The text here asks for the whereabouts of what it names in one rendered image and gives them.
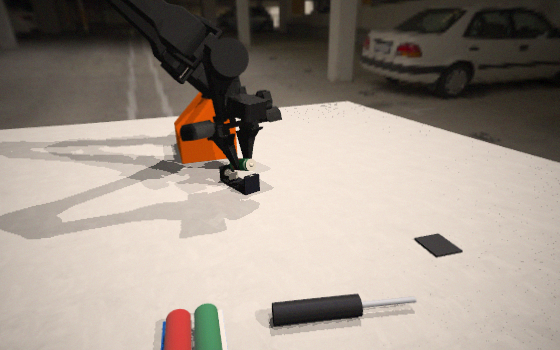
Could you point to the green and red battery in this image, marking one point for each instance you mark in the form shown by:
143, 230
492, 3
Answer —
245, 164

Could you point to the black-handled screwdriver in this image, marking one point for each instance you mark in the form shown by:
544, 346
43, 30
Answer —
326, 308

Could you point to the black battery holder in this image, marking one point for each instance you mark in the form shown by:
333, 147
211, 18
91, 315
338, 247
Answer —
248, 185

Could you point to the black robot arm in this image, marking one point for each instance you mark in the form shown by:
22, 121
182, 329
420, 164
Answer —
180, 40

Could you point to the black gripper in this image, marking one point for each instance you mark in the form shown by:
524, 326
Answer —
219, 132

